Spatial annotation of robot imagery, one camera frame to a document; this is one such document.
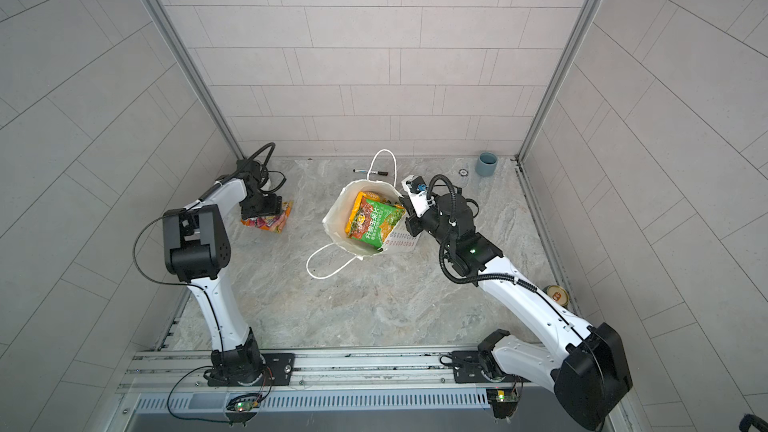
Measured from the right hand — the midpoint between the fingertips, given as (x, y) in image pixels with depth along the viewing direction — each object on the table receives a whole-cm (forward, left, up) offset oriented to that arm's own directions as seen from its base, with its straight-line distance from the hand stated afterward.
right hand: (400, 198), depth 73 cm
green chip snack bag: (+1, +8, -9) cm, 12 cm away
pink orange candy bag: (+10, +41, -22) cm, 48 cm away
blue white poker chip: (+30, -25, -24) cm, 46 cm away
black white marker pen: (+33, +5, -25) cm, 42 cm away
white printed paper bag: (+2, +17, -8) cm, 19 cm away
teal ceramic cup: (+28, -32, -18) cm, 46 cm away
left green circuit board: (-37, +37, -22) cm, 57 cm away
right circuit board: (-40, -21, -29) cm, 53 cm away
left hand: (+18, +42, -21) cm, 50 cm away
